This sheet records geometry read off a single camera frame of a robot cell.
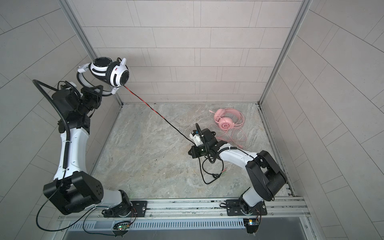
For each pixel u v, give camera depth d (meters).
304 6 0.71
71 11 0.73
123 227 0.64
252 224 0.68
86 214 0.69
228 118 0.98
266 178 0.43
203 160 0.87
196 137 0.78
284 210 0.73
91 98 0.61
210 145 0.67
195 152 0.74
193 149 0.79
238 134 0.99
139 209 0.71
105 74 0.54
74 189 0.42
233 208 0.71
